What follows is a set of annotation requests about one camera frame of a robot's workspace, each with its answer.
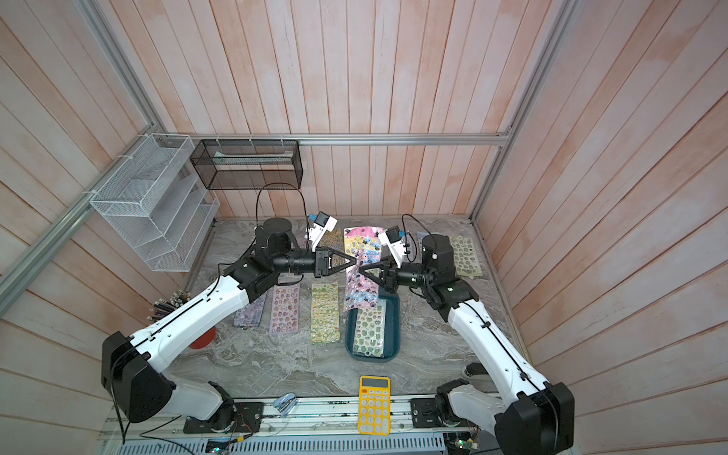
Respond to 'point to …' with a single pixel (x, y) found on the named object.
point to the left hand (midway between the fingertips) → (353, 268)
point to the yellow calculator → (374, 405)
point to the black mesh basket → (249, 164)
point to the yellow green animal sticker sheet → (325, 326)
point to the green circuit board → (465, 444)
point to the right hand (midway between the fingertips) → (362, 270)
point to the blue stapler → (284, 404)
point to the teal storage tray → (391, 330)
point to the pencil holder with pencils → (172, 301)
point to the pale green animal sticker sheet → (370, 330)
